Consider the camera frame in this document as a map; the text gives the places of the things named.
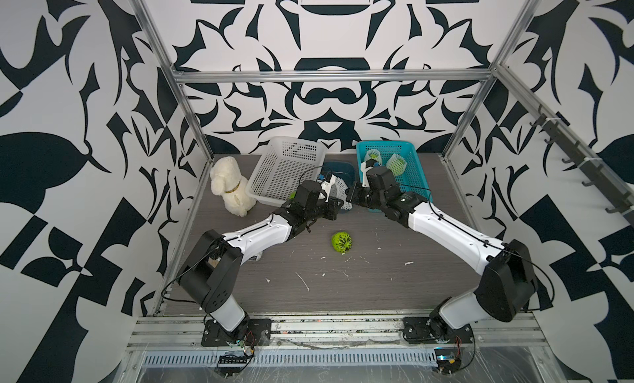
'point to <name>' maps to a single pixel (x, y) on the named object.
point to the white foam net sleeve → (370, 152)
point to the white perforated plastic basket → (286, 163)
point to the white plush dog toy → (226, 181)
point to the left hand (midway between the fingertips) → (341, 197)
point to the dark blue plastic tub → (343, 177)
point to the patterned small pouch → (256, 257)
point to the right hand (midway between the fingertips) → (343, 187)
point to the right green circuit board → (447, 360)
